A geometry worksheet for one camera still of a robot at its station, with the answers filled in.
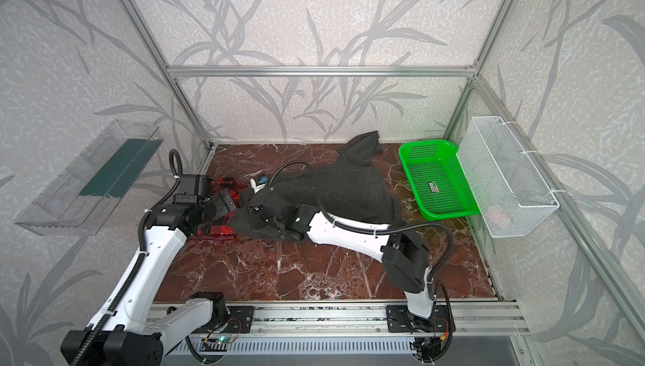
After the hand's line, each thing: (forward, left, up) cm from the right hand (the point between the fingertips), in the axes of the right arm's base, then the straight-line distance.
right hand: (253, 198), depth 76 cm
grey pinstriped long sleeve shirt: (+20, -32, -22) cm, 44 cm away
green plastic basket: (+21, -69, -21) cm, 75 cm away
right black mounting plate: (-30, -44, -21) cm, 57 cm away
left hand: (+1, +10, -2) cm, 10 cm away
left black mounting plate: (-29, +3, -19) cm, 35 cm away
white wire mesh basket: (-9, -69, +13) cm, 71 cm away
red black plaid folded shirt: (+15, +16, -17) cm, 28 cm away
